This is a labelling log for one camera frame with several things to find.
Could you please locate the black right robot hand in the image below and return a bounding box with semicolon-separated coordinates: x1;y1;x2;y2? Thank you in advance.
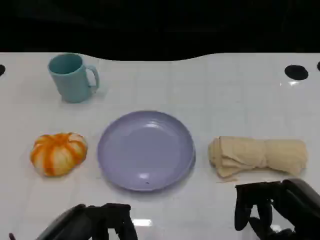
234;178;320;240

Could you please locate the pale green mug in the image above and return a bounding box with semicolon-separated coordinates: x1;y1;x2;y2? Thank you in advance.
47;52;101;104

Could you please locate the black backdrop cloth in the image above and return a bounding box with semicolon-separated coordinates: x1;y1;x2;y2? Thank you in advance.
0;0;320;62

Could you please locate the beige towel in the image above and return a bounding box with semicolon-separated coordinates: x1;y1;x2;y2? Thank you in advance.
207;135;308;182

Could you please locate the lilac plate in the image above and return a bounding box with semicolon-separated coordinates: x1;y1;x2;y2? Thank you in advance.
96;110;197;193

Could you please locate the orange and white bread roll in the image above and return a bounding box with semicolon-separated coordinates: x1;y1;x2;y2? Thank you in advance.
29;132;89;178

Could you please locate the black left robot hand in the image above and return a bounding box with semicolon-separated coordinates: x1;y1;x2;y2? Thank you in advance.
34;203;139;240

